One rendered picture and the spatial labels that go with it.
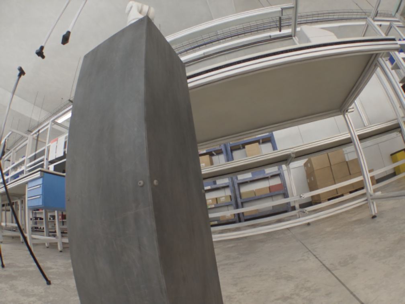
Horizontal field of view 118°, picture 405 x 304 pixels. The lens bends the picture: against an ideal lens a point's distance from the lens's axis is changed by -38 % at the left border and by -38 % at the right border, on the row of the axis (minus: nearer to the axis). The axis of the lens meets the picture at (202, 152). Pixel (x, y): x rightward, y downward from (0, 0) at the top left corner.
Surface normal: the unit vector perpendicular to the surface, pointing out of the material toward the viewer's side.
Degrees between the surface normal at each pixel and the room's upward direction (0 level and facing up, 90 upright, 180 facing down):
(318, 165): 90
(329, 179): 90
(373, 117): 90
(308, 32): 90
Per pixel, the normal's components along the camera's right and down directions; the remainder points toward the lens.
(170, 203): 0.93, -0.25
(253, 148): -0.29, -0.25
